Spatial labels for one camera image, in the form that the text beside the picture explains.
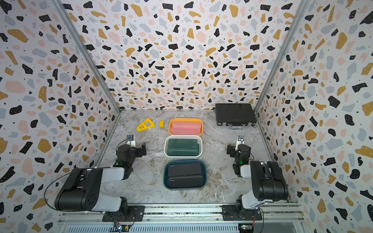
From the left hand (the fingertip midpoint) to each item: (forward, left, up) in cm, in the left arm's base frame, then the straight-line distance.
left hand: (138, 143), depth 92 cm
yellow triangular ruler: (+22, +1, -8) cm, 24 cm away
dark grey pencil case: (-17, -30, -6) cm, 35 cm away
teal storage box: (-15, -41, -4) cm, 44 cm away
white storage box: (+3, -39, -3) cm, 40 cm away
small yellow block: (+22, -10, -8) cm, 26 cm away
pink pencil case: (+14, -30, -3) cm, 33 cm away
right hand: (0, -65, -2) cm, 65 cm away
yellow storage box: (+23, -30, -4) cm, 38 cm away
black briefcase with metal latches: (+31, -70, -9) cm, 77 cm away
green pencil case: (-1, -28, -5) cm, 29 cm away
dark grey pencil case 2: (-24, -31, -4) cm, 40 cm away
